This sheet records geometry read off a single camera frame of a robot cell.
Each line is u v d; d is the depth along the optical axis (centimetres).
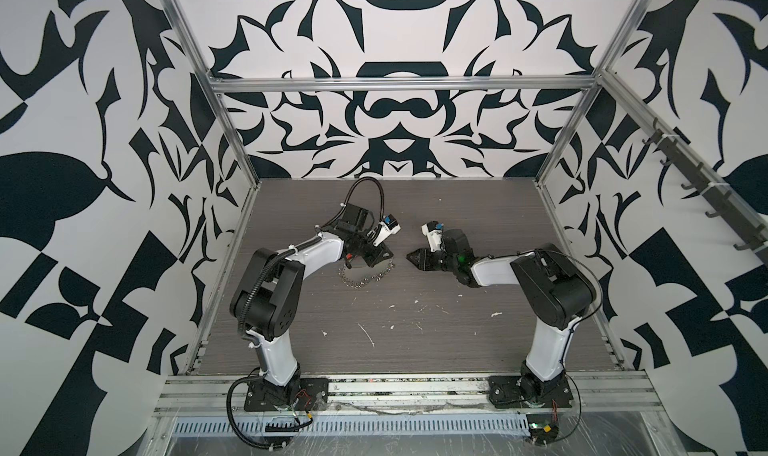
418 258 89
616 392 76
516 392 74
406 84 91
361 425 71
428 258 85
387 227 82
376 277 94
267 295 50
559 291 51
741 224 54
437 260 84
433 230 89
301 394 73
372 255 83
